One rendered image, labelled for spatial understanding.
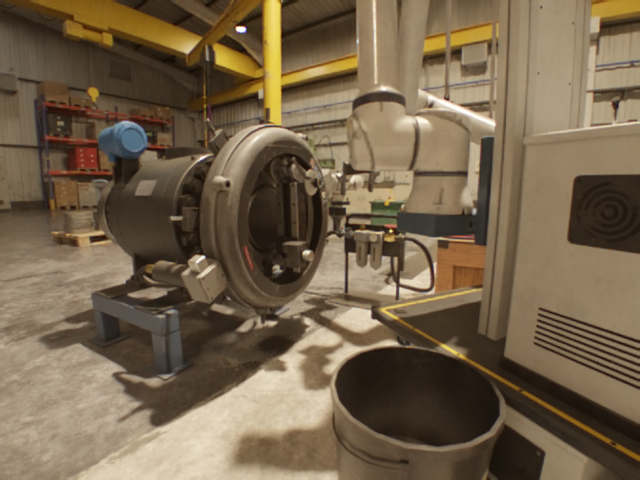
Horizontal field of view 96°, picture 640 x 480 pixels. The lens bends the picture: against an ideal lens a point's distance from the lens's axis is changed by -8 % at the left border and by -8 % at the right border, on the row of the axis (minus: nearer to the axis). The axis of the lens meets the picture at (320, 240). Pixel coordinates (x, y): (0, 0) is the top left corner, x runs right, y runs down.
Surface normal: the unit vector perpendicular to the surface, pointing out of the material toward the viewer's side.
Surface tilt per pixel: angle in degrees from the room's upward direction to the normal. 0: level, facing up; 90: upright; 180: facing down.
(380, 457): 93
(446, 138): 89
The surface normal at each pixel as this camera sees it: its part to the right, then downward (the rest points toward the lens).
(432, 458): -0.19, 0.16
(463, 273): -0.48, 0.14
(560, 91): 0.41, 0.15
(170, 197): -0.45, -0.20
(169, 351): 0.88, 0.07
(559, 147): -0.91, 0.07
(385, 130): 0.00, 0.00
